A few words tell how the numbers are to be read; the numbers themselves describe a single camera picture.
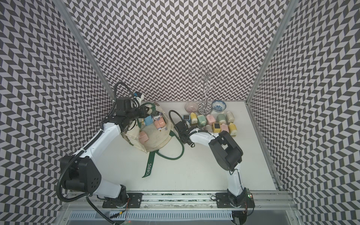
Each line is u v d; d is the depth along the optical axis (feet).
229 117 3.24
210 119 3.23
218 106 3.67
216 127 3.07
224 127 3.07
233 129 3.08
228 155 1.65
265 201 2.48
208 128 3.06
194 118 3.24
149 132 3.25
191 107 3.67
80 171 1.36
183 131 2.33
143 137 2.95
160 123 3.25
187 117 3.24
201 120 3.20
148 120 3.27
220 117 3.25
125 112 2.11
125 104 2.09
